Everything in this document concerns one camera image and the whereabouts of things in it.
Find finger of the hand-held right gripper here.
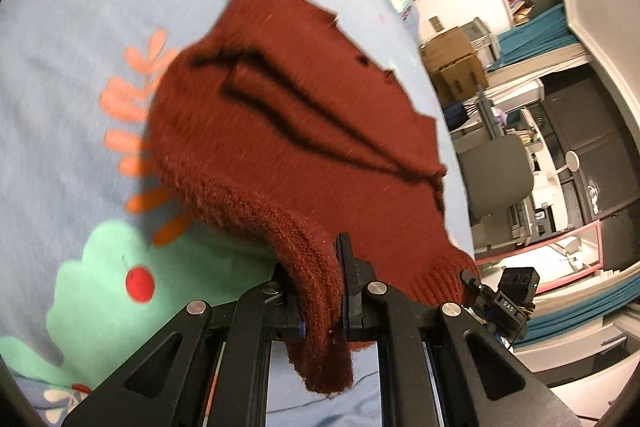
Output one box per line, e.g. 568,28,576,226
460,269,494,311

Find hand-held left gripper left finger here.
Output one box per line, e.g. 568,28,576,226
62,264,308,427

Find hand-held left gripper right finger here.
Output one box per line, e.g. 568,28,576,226
336,233,581,427

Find dark red knitted sweater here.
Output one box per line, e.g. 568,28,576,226
147,0,481,398

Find pink storage box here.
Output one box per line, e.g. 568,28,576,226
475,222,604,294

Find teal fabric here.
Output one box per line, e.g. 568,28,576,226
520,277,640,349

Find grey chair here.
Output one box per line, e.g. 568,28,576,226
457,134,536,248

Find white desk lamp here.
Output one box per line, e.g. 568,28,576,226
556,150,582,178

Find dark blue bag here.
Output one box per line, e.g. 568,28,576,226
442,102,474,131

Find white desk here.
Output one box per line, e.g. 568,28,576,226
475,82,547,148

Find dark cabinet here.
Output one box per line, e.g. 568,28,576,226
542,77,640,219

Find brown cardboard boxes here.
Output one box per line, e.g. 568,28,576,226
422,27,489,106

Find white storage box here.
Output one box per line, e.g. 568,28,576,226
460,18,497,58

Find teal curtain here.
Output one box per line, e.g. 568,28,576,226
487,4,585,74

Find printed blue bed cover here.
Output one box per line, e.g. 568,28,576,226
0,0,476,427

